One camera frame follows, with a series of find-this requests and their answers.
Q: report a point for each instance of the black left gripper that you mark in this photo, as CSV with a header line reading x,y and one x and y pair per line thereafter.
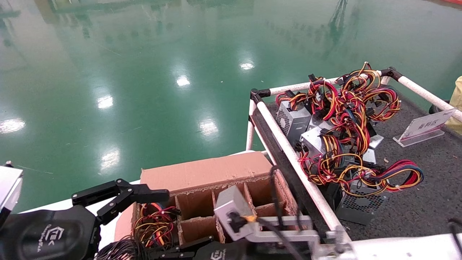
x,y
43,234

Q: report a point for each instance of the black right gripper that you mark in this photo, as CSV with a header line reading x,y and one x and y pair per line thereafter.
x,y
223,252

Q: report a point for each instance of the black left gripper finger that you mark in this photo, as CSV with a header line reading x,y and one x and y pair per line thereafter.
x,y
144,193

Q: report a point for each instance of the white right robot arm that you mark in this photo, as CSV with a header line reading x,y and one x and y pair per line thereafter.
x,y
397,249

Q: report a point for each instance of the brown cardboard box with dividers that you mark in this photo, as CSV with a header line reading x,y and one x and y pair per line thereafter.
x,y
205,173

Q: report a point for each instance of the silver power supply vented side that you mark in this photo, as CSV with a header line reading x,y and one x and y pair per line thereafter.
x,y
294,122

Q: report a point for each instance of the clear acrylic sign holder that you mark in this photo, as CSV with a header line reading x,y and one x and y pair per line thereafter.
x,y
426,124

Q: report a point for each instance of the person in yellow jacket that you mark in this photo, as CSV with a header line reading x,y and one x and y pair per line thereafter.
x,y
457,101

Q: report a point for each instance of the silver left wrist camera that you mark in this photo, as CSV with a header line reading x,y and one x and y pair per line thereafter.
x,y
9,187

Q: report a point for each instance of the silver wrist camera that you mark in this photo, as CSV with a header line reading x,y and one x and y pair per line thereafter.
x,y
9,187
232,206

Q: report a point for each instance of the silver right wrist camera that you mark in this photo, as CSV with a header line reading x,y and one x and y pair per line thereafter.
x,y
232,206

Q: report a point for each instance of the white pipe table frame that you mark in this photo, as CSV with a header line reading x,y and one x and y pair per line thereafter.
x,y
278,130

